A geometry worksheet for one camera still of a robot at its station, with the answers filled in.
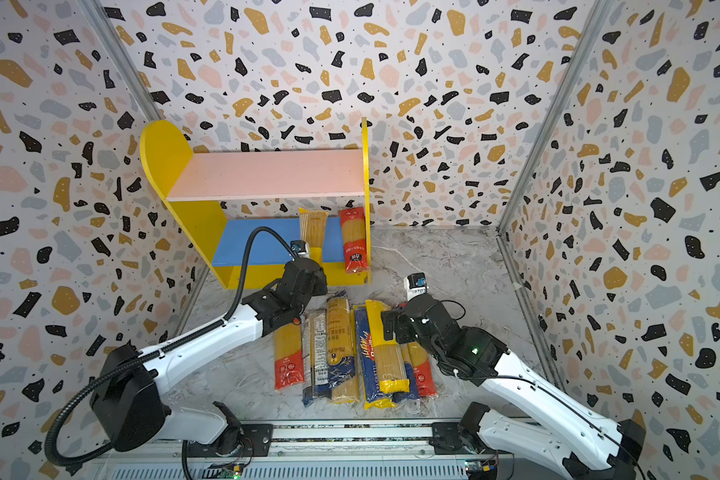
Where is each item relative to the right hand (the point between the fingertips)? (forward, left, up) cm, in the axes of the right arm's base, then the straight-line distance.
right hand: (393, 307), depth 70 cm
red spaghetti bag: (+29, +12, -8) cm, 32 cm away
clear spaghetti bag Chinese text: (-3, +14, -19) cm, 24 cm away
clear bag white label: (-4, +21, -21) cm, 31 cm away
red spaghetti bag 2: (-4, +29, -21) cm, 36 cm away
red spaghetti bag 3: (-10, -9, -23) cm, 27 cm away
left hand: (+14, +20, -2) cm, 25 cm away
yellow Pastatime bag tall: (+25, +23, +1) cm, 34 cm away
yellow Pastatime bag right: (-4, +1, -18) cm, 18 cm away
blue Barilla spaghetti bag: (-15, +5, -20) cm, 25 cm away
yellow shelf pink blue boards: (+54, +56, -20) cm, 80 cm away
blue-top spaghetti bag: (-9, -5, -20) cm, 22 cm away
